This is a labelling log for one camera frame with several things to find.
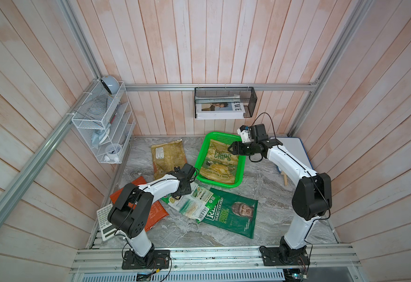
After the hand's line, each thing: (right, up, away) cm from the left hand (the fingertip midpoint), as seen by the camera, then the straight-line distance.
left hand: (182, 192), depth 93 cm
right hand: (+26, +24, -2) cm, 36 cm away
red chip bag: (-11, -8, -7) cm, 16 cm away
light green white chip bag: (+7, -6, -4) cm, 10 cm away
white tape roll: (-36, +23, -2) cm, 43 cm away
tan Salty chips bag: (+22, +14, +10) cm, 28 cm away
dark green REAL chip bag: (+26, -8, -7) cm, 29 cm away
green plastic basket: (+28, +31, +18) cm, 45 cm away
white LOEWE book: (+20, +44, 0) cm, 48 cm away
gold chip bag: (-11, +19, +15) cm, 26 cm away
